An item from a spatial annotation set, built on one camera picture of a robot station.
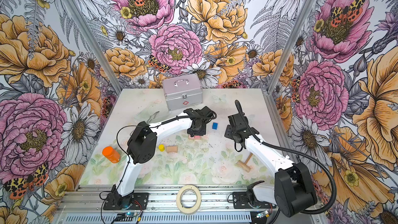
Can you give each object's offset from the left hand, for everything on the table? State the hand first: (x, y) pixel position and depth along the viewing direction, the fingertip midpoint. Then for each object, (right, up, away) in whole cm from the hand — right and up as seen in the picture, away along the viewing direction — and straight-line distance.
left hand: (197, 135), depth 92 cm
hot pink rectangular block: (-1, -1, +1) cm, 2 cm away
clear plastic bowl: (-32, +11, +16) cm, 38 cm away
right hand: (+19, +1, -5) cm, 20 cm away
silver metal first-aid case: (-10, +27, +12) cm, 31 cm away
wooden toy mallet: (+25, -15, -9) cm, 30 cm away
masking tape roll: (-2, -29, -22) cm, 36 cm away
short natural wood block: (-14, -8, -1) cm, 16 cm away
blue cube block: (+11, +5, +7) cm, 14 cm away
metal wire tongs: (-31, +10, +13) cm, 35 cm away
